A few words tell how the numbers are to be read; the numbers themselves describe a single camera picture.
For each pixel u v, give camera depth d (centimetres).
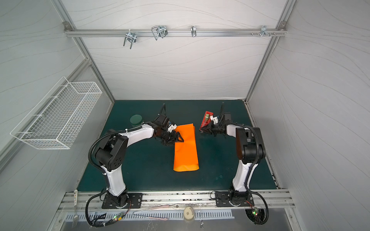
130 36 79
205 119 101
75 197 74
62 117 70
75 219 69
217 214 70
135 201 74
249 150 52
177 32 79
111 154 50
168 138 82
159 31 77
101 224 66
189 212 61
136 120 96
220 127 76
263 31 76
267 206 70
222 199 73
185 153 84
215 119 93
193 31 78
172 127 88
